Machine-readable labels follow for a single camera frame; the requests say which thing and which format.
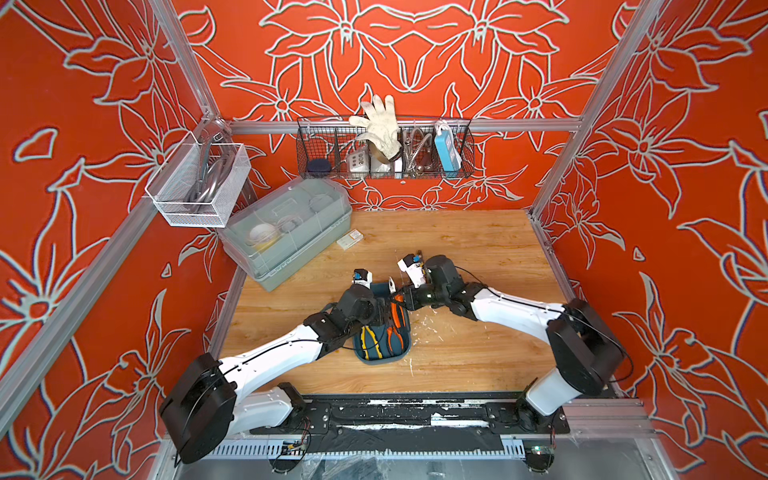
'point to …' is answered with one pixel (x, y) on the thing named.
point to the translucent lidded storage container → (290, 225)
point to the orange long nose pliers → (390, 330)
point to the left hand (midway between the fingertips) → (384, 301)
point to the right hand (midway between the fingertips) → (386, 299)
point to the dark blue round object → (318, 165)
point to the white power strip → (358, 162)
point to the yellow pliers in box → (364, 342)
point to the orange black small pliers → (398, 311)
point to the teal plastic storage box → (380, 332)
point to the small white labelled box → (350, 239)
